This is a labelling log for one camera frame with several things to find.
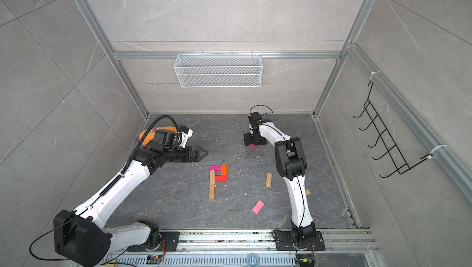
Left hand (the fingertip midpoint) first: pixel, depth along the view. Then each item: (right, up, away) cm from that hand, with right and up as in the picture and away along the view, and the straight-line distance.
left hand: (202, 150), depth 79 cm
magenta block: (+23, 0, +22) cm, 32 cm away
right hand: (+25, +1, +27) cm, 37 cm away
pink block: (+25, -26, +3) cm, 36 cm away
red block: (+6, -16, +13) cm, 21 cm away
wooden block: (+3, -15, +12) cm, 19 cm away
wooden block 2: (+3, -20, +7) cm, 22 cm away
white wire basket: (+4, +42, +22) cm, 48 cm away
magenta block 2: (+4, -11, +15) cm, 19 cm away
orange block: (+8, -11, +14) cm, 20 cm away
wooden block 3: (+31, -16, +11) cm, 37 cm away
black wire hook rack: (+69, +3, -16) cm, 71 cm away
